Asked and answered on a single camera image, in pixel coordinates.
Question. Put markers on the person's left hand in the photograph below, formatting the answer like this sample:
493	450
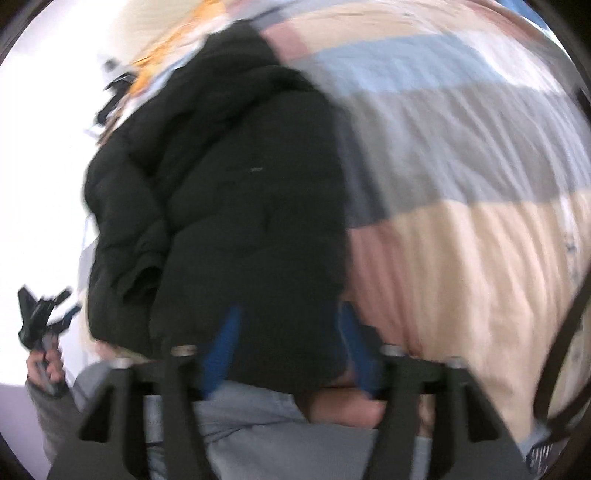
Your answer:
45	368

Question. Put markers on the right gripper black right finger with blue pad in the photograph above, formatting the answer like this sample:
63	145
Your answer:
469	439

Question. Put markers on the cream quilted headboard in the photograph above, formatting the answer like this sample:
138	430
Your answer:
144	20

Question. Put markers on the person's right hand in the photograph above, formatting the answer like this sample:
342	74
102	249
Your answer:
341	403

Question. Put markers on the grey sweater sleeve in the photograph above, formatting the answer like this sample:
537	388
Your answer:
58	416

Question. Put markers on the white bottle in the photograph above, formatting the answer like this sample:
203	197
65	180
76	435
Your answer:
110	65

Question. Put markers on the orange yellow pillow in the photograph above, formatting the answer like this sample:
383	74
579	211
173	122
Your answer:
208	17

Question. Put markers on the black puffer jacket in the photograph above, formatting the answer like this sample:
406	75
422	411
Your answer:
220	208

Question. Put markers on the checkered patchwork bed quilt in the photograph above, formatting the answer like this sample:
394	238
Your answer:
466	156

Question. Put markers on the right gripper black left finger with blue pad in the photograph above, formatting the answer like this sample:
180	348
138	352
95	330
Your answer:
109	442

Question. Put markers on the grey blue trousers leg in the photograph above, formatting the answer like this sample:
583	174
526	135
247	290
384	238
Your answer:
252	433

